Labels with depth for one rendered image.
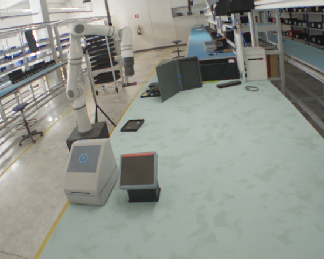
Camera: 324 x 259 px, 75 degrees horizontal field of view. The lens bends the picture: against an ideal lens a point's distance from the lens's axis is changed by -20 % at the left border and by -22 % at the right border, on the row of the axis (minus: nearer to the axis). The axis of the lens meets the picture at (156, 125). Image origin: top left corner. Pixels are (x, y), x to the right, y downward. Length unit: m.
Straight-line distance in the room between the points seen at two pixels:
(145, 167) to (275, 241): 0.39
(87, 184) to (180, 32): 12.18
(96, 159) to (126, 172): 0.11
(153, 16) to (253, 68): 11.32
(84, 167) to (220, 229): 0.42
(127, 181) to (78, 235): 0.21
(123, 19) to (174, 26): 2.60
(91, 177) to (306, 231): 0.59
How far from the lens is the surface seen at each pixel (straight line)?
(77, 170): 0.76
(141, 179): 0.67
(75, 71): 1.57
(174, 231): 0.62
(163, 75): 1.45
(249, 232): 0.61
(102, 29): 1.55
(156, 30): 12.84
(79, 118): 1.67
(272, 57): 3.26
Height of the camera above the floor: 1.46
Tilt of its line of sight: 23 degrees down
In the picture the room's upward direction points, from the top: 11 degrees counter-clockwise
